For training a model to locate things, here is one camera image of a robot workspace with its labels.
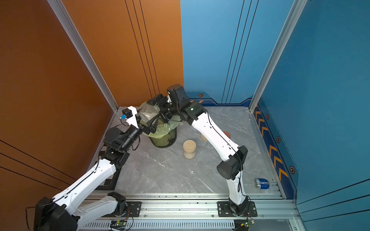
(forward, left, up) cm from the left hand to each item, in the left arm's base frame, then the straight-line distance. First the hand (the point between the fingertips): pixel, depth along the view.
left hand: (151, 110), depth 67 cm
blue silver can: (-22, -58, -35) cm, 71 cm away
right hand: (+1, +1, +1) cm, 2 cm away
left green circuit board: (-41, +18, -41) cm, 60 cm away
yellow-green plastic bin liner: (0, -5, -14) cm, 15 cm away
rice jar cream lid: (-6, -18, -26) cm, 32 cm away
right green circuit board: (-40, -47, -37) cm, 72 cm away
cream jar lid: (+9, -27, -36) cm, 46 cm away
